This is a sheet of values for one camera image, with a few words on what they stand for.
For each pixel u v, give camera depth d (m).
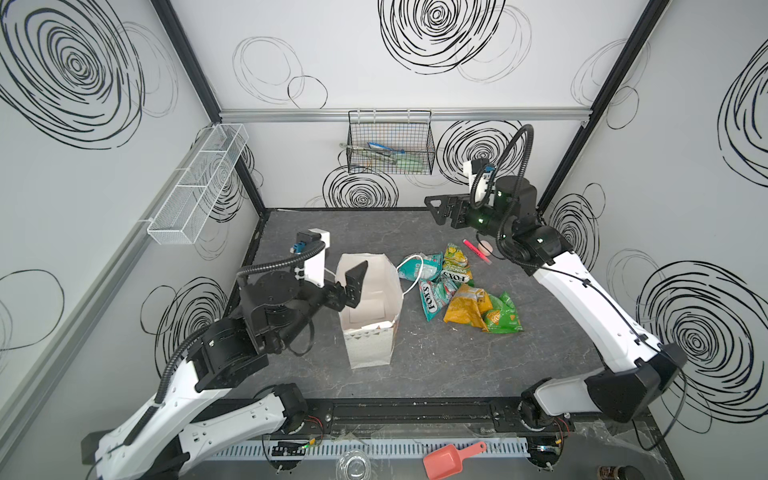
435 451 0.69
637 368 0.39
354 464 0.69
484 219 0.57
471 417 0.75
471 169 0.60
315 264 0.46
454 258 0.98
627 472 0.60
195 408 0.39
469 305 0.86
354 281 0.48
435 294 0.89
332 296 0.49
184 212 0.73
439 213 0.62
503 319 0.87
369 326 0.63
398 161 0.87
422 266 0.99
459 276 0.96
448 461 0.68
